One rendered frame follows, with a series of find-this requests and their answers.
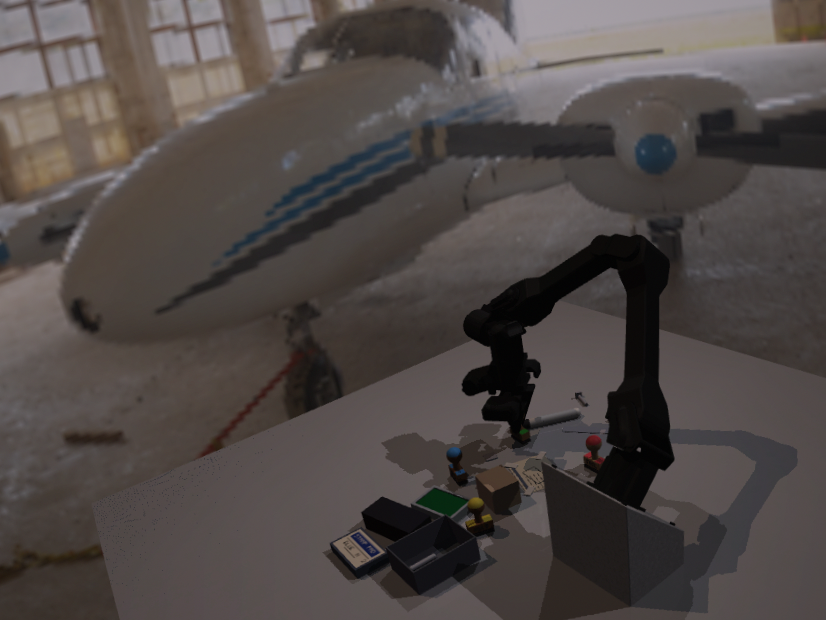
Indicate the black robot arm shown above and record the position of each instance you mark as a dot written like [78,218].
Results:
[637,412]

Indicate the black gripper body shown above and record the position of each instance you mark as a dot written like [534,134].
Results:
[511,378]

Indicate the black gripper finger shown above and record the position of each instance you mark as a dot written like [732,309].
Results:
[526,396]
[516,425]

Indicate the red rubber stamp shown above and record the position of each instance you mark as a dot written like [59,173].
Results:
[591,459]

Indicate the tan box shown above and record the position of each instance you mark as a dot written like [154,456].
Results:
[498,489]

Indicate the green-handled pass stamp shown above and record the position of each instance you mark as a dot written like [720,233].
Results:
[522,437]

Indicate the rubber stamp with blue ball handle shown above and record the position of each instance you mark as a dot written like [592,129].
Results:
[454,455]

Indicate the beige paper card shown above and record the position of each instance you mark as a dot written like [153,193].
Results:
[529,472]

